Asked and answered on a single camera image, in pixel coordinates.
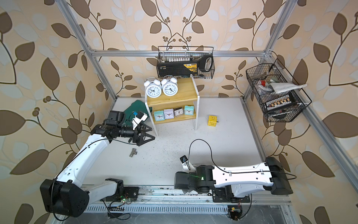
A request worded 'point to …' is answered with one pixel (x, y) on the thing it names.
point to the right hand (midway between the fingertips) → (189, 179)
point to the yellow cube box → (212, 121)
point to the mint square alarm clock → (159, 115)
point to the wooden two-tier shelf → (182, 106)
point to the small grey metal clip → (133, 152)
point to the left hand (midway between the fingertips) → (152, 133)
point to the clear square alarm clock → (178, 111)
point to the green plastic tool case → (136, 106)
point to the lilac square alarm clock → (168, 113)
